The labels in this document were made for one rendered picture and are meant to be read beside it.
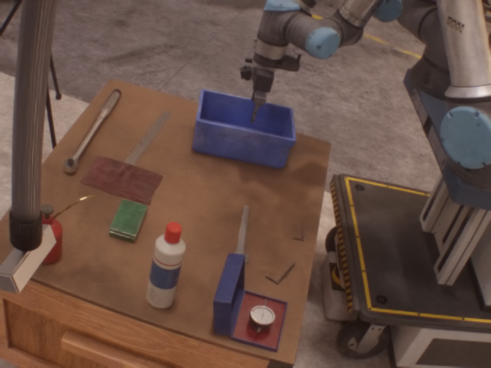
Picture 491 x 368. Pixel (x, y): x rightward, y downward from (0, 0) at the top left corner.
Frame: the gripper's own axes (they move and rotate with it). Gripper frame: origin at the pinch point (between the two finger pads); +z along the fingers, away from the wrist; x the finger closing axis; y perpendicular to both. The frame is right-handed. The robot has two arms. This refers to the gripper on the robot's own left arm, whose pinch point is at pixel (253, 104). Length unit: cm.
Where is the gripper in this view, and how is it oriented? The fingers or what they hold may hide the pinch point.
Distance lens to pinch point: 184.6
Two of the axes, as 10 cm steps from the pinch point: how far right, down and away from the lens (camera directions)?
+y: -9.7, -1.9, -1.2
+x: -0.2, 6.0, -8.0
